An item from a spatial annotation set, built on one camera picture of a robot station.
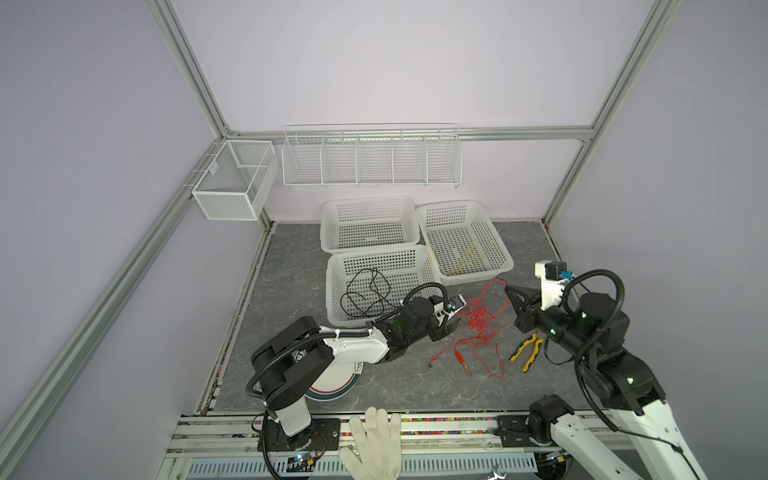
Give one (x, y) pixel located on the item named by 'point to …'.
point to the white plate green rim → (336, 380)
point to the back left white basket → (355, 222)
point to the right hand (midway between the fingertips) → (509, 289)
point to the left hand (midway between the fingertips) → (452, 311)
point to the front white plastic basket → (407, 269)
